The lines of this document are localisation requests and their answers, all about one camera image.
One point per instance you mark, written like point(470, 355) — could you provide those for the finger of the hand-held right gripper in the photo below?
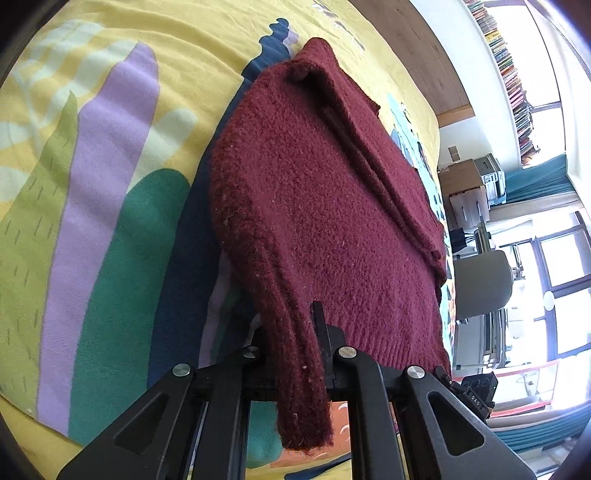
point(445, 376)

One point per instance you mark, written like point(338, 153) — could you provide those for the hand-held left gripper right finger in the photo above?
point(330, 350)

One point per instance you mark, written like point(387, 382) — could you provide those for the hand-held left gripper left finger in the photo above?
point(221, 383)

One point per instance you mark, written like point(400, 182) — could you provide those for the dark red knitted sweater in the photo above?
point(323, 207)

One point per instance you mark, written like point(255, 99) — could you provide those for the teal cloth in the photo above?
point(535, 427)

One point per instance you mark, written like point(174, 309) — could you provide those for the grey office chair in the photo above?
point(485, 284)

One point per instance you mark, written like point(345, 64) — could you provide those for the round white lamp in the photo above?
point(549, 300)

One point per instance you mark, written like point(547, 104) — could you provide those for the yellow dinosaur printed blanket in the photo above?
point(115, 230)

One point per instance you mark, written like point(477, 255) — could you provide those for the wooden dresser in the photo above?
point(464, 189)

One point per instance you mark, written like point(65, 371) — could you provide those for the grey printer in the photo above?
point(491, 177)

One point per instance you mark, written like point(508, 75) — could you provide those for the teal curtain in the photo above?
point(538, 180)

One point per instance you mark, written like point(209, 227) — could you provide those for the wooden bed headboard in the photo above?
point(415, 50)

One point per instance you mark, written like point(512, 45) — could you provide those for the row of books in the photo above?
point(505, 69)

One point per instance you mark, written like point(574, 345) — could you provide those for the wall socket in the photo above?
point(455, 153)

